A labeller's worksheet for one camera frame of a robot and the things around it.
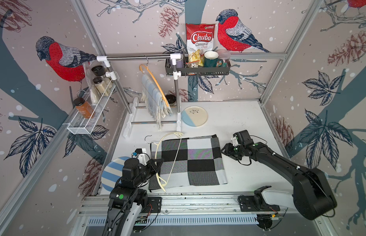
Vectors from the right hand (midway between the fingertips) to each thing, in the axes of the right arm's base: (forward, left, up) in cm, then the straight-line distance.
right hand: (222, 150), depth 87 cm
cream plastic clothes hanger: (-3, +38, +12) cm, 40 cm away
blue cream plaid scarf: (+20, +41, +20) cm, 50 cm away
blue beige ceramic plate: (+31, +17, -6) cm, 36 cm away
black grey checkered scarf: (-5, +20, -5) cm, 21 cm away
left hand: (-11, +32, +11) cm, 36 cm away
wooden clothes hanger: (+41, +52, +31) cm, 74 cm away
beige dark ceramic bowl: (+44, +37, 0) cm, 58 cm away
